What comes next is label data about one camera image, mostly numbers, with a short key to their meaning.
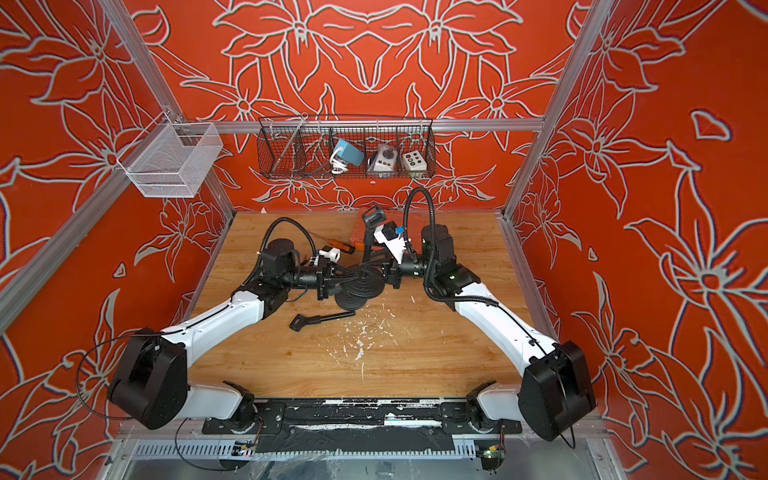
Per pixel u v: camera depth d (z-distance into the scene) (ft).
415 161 3.10
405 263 2.39
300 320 2.89
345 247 3.46
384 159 2.98
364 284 2.67
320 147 3.30
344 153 2.75
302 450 2.29
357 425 2.39
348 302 3.03
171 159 3.00
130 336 2.48
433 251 2.12
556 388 1.17
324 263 2.70
